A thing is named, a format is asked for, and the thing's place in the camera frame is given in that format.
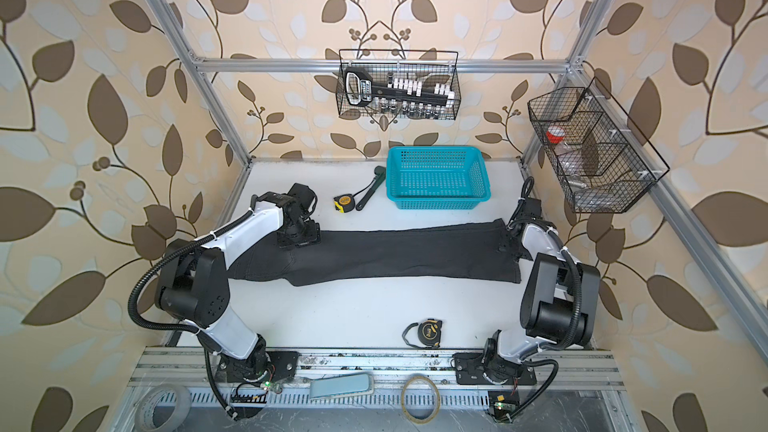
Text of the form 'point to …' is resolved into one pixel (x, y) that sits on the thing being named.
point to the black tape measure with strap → (429, 334)
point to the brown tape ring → (406, 413)
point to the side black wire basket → (602, 161)
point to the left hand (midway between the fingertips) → (310, 241)
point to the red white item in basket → (555, 134)
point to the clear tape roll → (143, 417)
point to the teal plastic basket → (437, 177)
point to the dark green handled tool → (380, 176)
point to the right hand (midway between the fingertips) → (518, 252)
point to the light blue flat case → (342, 386)
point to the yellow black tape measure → (344, 202)
